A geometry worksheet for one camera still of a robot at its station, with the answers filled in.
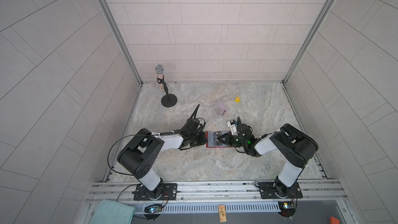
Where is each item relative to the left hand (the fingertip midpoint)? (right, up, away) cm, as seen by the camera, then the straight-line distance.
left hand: (212, 139), depth 88 cm
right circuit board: (+33, -25, -20) cm, 46 cm away
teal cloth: (-43, -24, -23) cm, 55 cm away
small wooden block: (+4, -25, -23) cm, 34 cm away
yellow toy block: (+18, +22, +17) cm, 33 cm away
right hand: (+3, -1, -1) cm, 3 cm away
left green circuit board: (-26, -23, -24) cm, 42 cm away
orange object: (+50, -27, -25) cm, 62 cm away
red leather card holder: (+1, -1, -2) cm, 2 cm away
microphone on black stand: (-29, +22, +15) cm, 40 cm away
